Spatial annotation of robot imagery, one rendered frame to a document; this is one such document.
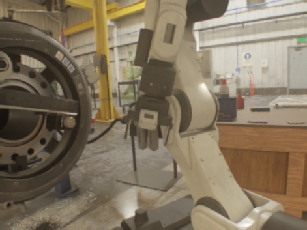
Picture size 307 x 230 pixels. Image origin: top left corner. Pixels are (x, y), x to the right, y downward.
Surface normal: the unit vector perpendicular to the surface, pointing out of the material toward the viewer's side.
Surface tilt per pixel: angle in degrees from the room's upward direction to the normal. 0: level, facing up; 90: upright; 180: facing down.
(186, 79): 68
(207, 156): 54
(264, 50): 90
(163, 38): 95
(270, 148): 90
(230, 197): 40
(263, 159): 90
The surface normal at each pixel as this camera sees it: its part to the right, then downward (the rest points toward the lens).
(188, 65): 0.50, -0.27
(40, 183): 0.88, 0.03
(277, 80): -0.56, 0.15
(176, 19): 0.11, 0.24
